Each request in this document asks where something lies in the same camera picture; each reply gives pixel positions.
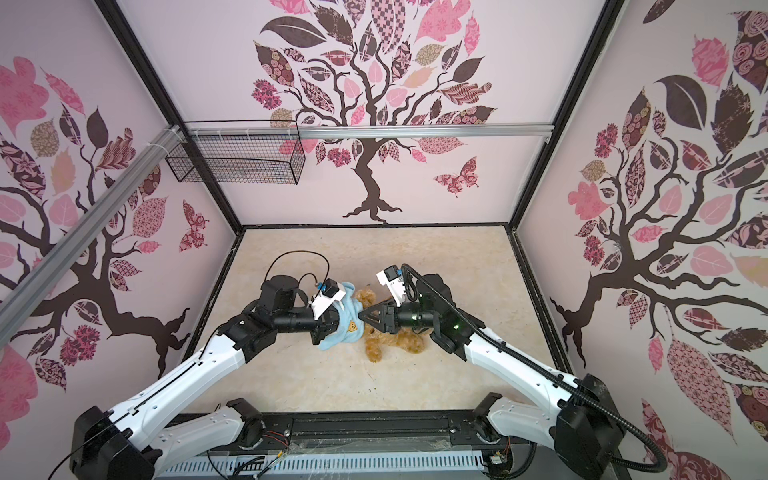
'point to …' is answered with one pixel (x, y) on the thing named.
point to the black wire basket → (238, 152)
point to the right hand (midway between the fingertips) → (364, 312)
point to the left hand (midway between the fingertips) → (350, 323)
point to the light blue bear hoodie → (351, 322)
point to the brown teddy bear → (376, 340)
